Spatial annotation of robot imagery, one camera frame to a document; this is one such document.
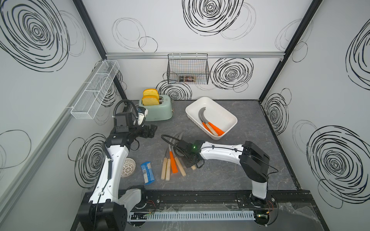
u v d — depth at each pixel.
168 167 0.83
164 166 0.84
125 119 0.56
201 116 1.09
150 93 0.96
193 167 0.79
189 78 0.88
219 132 0.99
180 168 0.83
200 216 0.96
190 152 0.64
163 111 1.00
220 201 0.75
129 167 0.84
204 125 1.02
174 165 0.84
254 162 0.47
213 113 1.11
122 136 0.52
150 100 0.93
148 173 0.82
